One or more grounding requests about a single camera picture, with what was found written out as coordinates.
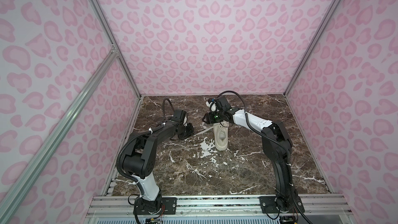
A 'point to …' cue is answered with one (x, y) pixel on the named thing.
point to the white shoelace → (206, 129)
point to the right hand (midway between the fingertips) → (206, 117)
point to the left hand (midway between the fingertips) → (195, 130)
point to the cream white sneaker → (221, 129)
